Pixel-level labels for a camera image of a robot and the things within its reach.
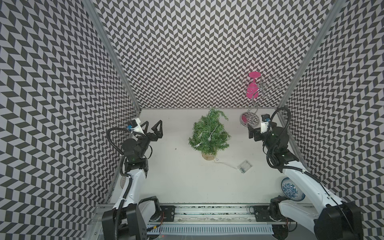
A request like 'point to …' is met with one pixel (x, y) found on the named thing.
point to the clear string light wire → (197, 145)
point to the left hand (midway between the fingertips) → (155, 121)
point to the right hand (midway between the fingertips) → (257, 124)
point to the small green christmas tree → (209, 135)
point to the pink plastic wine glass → (252, 89)
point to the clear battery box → (244, 166)
